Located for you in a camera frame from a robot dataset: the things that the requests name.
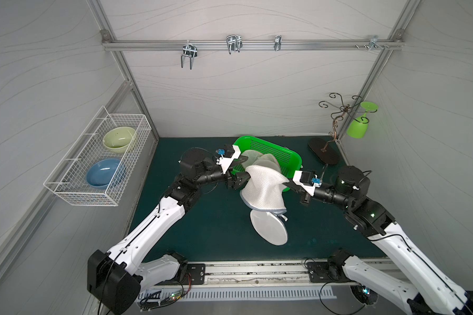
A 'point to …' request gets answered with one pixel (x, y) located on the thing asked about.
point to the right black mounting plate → (318, 272)
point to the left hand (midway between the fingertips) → (250, 166)
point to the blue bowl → (100, 173)
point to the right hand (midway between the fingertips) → (283, 175)
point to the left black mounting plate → (195, 275)
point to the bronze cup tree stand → (318, 146)
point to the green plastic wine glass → (358, 127)
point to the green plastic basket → (290, 162)
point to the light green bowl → (117, 140)
